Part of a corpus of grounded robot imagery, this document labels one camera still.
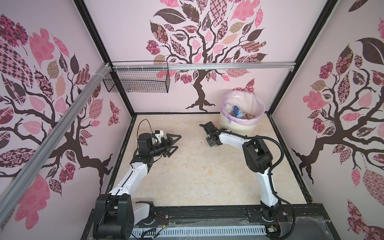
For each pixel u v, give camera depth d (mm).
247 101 959
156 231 700
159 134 775
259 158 564
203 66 926
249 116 903
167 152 727
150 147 668
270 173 579
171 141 709
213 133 772
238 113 912
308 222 727
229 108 876
